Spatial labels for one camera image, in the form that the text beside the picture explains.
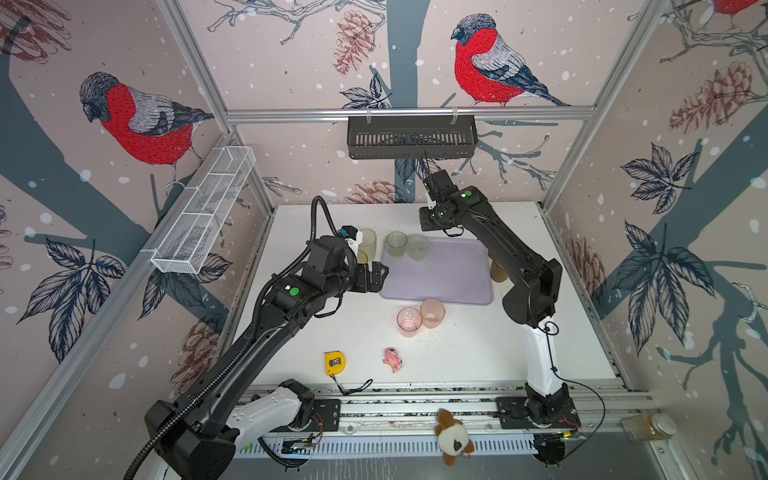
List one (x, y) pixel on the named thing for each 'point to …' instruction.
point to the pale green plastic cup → (417, 246)
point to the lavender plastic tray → (457, 270)
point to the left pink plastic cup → (409, 320)
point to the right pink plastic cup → (432, 313)
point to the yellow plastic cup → (362, 257)
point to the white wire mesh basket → (200, 209)
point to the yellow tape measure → (335, 362)
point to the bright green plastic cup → (396, 243)
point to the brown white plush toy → (453, 438)
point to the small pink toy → (392, 359)
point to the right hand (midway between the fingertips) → (424, 224)
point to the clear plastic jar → (646, 427)
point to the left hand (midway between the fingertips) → (373, 269)
